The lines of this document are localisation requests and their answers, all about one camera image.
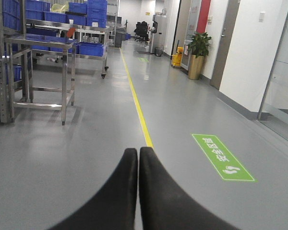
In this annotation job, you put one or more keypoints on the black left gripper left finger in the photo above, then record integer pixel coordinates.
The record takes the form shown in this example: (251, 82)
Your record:
(110, 206)

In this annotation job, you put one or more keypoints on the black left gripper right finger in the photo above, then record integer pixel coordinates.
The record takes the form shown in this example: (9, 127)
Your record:
(170, 208)

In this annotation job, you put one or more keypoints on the bare steel table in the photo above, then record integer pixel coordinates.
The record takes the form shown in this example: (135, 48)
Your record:
(64, 72)

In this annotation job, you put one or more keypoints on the potted plant in gold pot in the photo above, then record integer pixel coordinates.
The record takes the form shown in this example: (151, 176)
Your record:
(196, 67)

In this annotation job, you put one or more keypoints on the yellow mop bucket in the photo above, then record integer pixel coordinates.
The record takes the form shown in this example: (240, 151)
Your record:
(177, 58)

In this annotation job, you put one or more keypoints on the small grey waste bin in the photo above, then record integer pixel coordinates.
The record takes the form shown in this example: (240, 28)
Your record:
(159, 52)

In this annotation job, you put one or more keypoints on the steel rack on castors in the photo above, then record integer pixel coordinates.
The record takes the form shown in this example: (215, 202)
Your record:
(105, 48)

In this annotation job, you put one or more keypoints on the dark floor mat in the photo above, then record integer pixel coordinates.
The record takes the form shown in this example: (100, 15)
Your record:
(145, 51)

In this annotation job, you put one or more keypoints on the dark grey waste container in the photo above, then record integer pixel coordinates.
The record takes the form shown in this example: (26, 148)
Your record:
(118, 39)

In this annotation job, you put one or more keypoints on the steel rack with perforated uprights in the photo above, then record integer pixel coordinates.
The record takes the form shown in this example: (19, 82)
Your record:
(3, 72)

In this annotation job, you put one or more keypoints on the grey steel cabinet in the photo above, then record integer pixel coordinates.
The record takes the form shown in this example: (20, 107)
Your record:
(158, 36)

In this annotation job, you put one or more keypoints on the orange plastic piece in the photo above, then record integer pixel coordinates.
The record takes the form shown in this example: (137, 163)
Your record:
(71, 32)

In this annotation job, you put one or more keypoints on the black office chair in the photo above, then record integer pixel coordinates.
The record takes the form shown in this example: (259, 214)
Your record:
(141, 30)

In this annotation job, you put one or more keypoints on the tall steel rack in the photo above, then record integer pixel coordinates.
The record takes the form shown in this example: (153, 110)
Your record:
(112, 24)

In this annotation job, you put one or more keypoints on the yellow plastic bag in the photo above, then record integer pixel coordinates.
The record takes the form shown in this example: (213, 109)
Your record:
(59, 7)

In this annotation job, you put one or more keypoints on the white wall switch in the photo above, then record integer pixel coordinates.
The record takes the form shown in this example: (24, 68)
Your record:
(262, 16)

